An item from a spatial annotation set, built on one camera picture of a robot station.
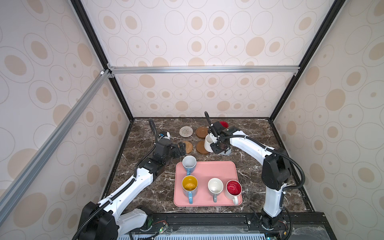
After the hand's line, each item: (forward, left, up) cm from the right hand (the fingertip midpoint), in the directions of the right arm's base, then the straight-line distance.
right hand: (217, 148), depth 91 cm
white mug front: (-21, +3, -5) cm, 22 cm away
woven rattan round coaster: (+8, +18, -9) cm, 22 cm away
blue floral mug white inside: (-7, +17, -4) cm, 19 cm away
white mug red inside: (-22, -7, -8) cm, 25 cm away
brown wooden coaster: (+7, +10, -9) cm, 16 cm away
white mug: (+1, +6, +6) cm, 8 cm away
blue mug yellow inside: (-20, +17, -8) cm, 28 cm away
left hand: (-4, +20, +11) cm, 24 cm away
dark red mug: (+24, -8, -4) cm, 25 cm away
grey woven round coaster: (+3, -8, -9) cm, 12 cm away
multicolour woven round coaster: (+22, +21, -9) cm, 31 cm away
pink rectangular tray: (-10, +8, -10) cm, 16 cm away
